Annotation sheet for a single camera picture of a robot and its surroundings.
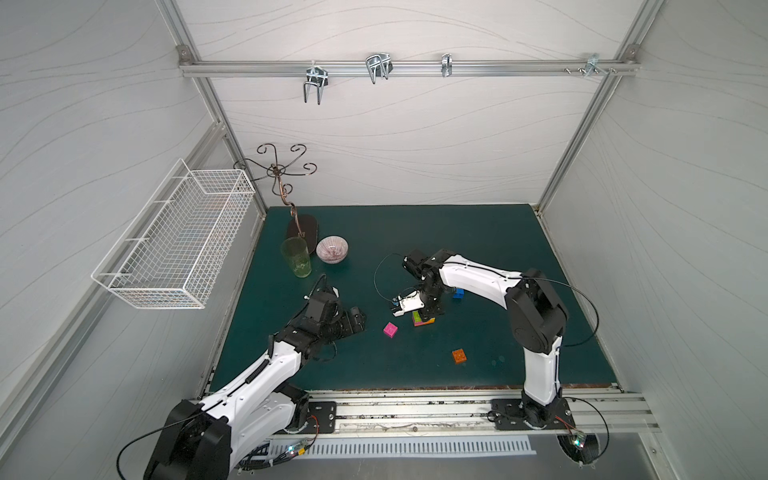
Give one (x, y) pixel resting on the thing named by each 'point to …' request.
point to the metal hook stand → (267, 154)
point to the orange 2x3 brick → (430, 321)
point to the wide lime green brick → (416, 316)
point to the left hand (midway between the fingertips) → (356, 321)
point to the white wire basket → (178, 249)
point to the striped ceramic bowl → (332, 249)
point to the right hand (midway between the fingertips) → (424, 306)
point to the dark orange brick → (459, 356)
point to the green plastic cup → (296, 251)
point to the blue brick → (458, 293)
